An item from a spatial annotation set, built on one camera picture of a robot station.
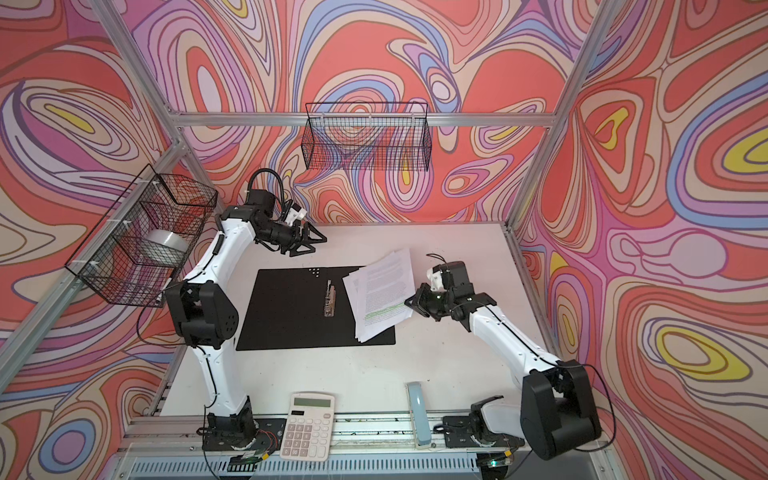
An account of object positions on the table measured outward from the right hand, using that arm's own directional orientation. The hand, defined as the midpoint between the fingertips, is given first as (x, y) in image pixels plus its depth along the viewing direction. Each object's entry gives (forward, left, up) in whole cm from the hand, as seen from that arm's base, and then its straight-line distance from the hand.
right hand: (408, 308), depth 83 cm
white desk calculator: (-27, +27, -10) cm, 39 cm away
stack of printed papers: (+9, +8, -6) cm, 13 cm away
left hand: (+17, +24, +10) cm, 31 cm away
